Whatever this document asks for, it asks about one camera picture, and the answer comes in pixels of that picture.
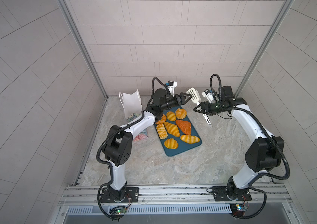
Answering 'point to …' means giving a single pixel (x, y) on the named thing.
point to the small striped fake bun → (171, 116)
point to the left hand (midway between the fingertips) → (192, 95)
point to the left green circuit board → (120, 211)
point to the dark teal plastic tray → (182, 146)
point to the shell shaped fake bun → (171, 143)
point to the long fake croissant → (172, 129)
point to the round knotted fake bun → (180, 113)
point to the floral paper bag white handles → (132, 103)
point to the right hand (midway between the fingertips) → (196, 109)
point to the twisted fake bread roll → (189, 139)
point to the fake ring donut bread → (162, 121)
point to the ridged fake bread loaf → (161, 131)
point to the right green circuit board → (238, 209)
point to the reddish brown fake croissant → (185, 126)
